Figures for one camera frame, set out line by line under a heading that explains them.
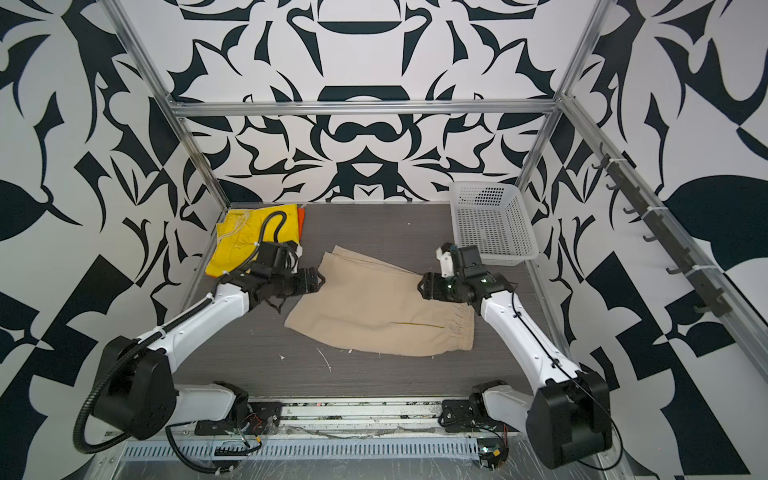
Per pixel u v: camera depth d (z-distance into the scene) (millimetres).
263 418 740
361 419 758
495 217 1156
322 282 836
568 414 400
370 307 915
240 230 1027
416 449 713
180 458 685
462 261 647
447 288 700
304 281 759
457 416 742
